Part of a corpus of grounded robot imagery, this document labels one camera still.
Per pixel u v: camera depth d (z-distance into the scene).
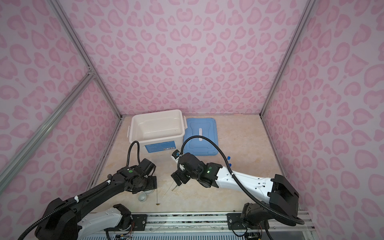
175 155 0.65
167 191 0.84
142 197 0.81
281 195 0.40
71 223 0.40
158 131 1.11
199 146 1.01
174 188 0.84
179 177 0.66
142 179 0.62
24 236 0.36
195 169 0.56
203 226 0.72
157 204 0.79
